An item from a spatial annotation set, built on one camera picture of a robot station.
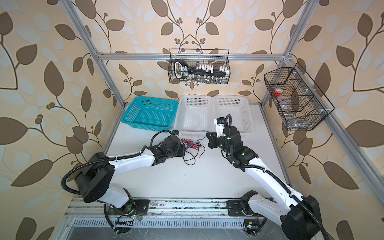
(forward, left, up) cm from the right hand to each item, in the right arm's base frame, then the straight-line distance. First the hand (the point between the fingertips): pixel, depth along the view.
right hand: (207, 135), depth 76 cm
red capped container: (+19, -40, +11) cm, 46 cm away
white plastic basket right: (+38, -28, -19) cm, 50 cm away
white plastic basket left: (+34, +7, -22) cm, 41 cm away
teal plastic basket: (+36, +40, -22) cm, 58 cm away
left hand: (+1, +11, -13) cm, 18 cm away
